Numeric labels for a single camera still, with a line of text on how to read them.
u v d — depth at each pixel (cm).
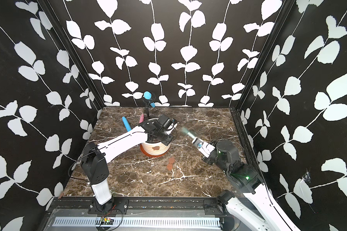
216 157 55
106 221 70
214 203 75
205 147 54
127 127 104
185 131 72
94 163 46
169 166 88
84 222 70
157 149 83
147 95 93
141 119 110
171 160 91
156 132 60
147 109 96
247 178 44
